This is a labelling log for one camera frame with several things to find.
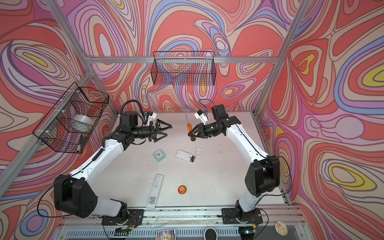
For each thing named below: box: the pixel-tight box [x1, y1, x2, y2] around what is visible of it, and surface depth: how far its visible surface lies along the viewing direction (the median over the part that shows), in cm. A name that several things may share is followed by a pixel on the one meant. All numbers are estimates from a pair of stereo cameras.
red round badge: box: [178, 185, 187, 195], surface depth 84 cm
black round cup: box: [204, 227, 218, 240], surface depth 66 cm
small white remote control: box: [175, 149, 196, 163], surface depth 96 cm
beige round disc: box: [274, 221, 288, 236], surface depth 72 cm
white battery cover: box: [195, 147, 203, 156], surface depth 100 cm
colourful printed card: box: [155, 229, 176, 240], surface depth 69 cm
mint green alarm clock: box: [152, 149, 166, 163], surface depth 95 cm
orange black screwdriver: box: [183, 107, 193, 140], surface depth 78 cm
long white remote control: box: [146, 174, 165, 209], surface depth 83 cm
